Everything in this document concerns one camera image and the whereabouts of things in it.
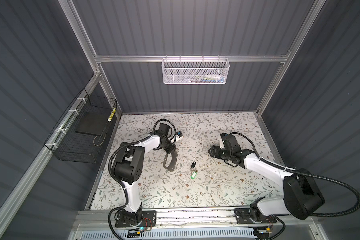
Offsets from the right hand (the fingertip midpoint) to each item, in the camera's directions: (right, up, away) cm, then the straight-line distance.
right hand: (213, 152), depth 88 cm
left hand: (-25, +2, +10) cm, 27 cm away
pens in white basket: (-3, +46, +5) cm, 46 cm away
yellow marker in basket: (-58, +22, -7) cm, 62 cm away
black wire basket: (-68, +11, -17) cm, 71 cm away
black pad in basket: (-63, +17, -15) cm, 67 cm away
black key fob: (-12, -9, +4) cm, 15 cm away
